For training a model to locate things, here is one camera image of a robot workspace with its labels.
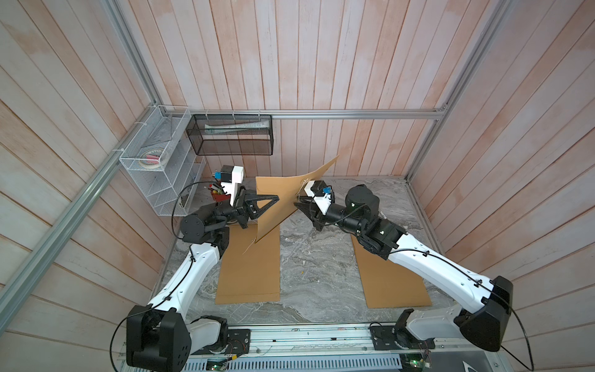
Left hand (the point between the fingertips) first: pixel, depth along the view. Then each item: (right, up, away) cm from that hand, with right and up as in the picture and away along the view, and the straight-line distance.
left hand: (277, 203), depth 56 cm
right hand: (+5, +1, +10) cm, 11 cm away
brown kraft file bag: (-14, -28, +34) cm, 46 cm away
